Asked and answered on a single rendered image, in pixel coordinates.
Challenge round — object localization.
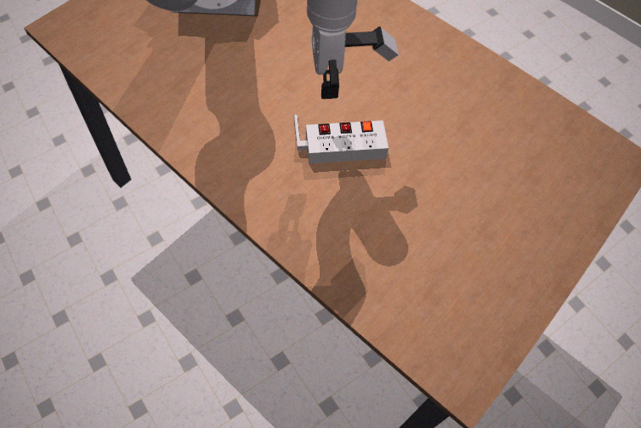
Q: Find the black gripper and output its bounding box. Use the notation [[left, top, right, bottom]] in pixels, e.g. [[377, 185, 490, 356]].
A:
[[310, 21, 351, 99]]

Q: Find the white power strip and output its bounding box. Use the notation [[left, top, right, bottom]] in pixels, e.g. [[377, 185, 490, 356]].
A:
[[294, 114, 389, 163]]

